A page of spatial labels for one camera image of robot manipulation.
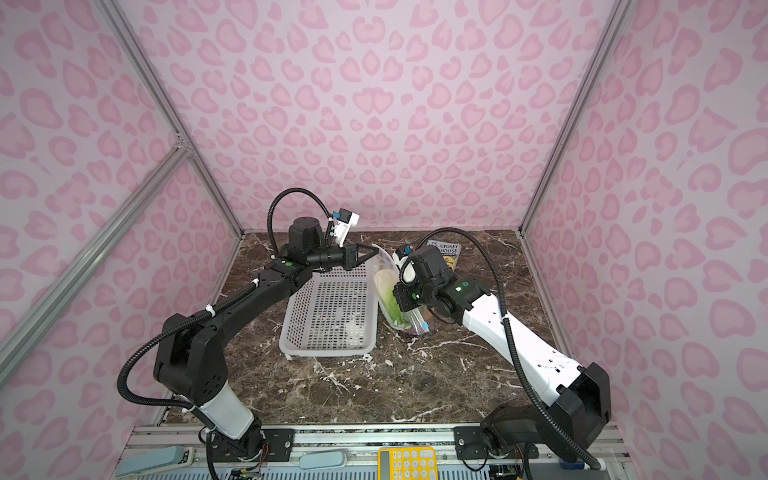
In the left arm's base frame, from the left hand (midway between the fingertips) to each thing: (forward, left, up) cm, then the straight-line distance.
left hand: (379, 247), depth 77 cm
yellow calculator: (-44, -6, -26) cm, 51 cm away
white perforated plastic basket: (-4, +16, -28) cm, 32 cm away
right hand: (-9, -4, -6) cm, 12 cm away
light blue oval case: (-43, +14, -25) cm, 52 cm away
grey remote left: (-42, +53, -25) cm, 72 cm away
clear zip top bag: (-17, -8, -8) cm, 20 cm away
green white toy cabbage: (-5, -1, -8) cm, 9 cm away
